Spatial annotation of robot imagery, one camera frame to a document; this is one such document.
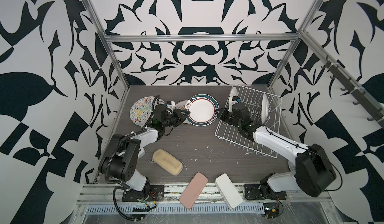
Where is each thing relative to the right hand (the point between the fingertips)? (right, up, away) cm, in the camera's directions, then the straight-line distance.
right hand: (215, 108), depth 83 cm
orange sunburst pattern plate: (-21, +1, +22) cm, 30 cm away
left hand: (-13, -1, +2) cm, 13 cm away
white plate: (+14, +9, +14) cm, 22 cm away
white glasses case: (+5, -39, -11) cm, 41 cm away
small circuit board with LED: (+25, -47, -12) cm, 54 cm away
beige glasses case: (-26, -28, -2) cm, 38 cm away
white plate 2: (+30, 0, +6) cm, 31 cm away
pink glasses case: (-12, -40, -9) cm, 43 cm away
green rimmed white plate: (-6, -2, +4) cm, 8 cm away
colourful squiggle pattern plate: (-48, -2, +22) cm, 53 cm away
